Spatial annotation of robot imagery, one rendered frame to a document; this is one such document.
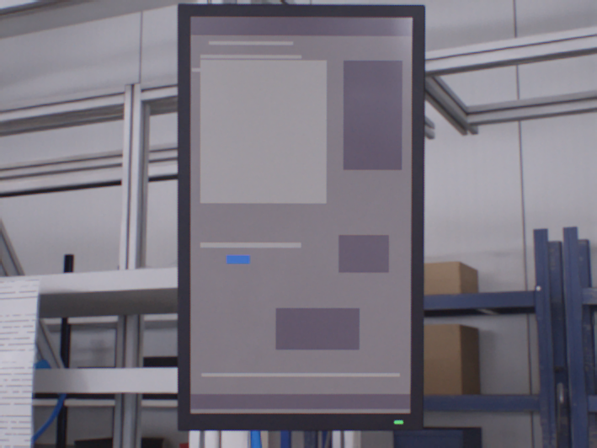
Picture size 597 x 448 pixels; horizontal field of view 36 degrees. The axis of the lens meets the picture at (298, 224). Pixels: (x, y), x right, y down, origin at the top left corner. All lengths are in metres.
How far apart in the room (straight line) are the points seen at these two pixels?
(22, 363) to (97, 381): 0.13
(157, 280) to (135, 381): 0.17
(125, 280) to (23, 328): 0.18
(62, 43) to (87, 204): 1.11
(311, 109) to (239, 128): 0.09
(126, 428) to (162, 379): 0.61
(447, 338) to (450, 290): 0.22
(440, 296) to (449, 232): 0.63
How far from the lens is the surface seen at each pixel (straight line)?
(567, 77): 4.90
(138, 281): 1.59
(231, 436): 1.39
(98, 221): 5.83
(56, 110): 2.39
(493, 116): 2.42
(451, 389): 4.29
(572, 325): 4.16
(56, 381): 1.67
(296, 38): 1.13
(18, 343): 1.59
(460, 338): 4.29
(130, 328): 2.15
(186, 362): 1.13
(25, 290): 1.59
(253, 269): 1.11
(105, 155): 2.90
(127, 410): 2.15
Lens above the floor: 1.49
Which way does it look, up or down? 10 degrees up
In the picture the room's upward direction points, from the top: straight up
